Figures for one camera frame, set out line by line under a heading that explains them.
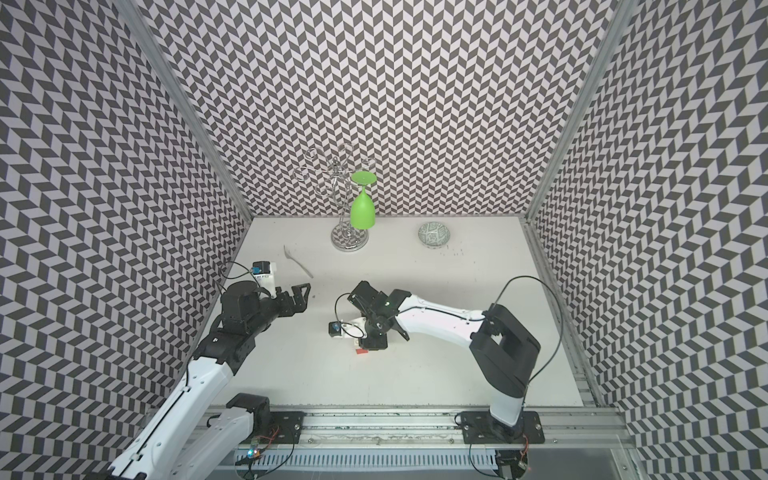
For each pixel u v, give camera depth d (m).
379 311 0.62
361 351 0.84
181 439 0.42
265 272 0.68
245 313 0.57
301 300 0.72
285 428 0.71
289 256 1.09
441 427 0.75
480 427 0.74
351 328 0.70
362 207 0.89
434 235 1.12
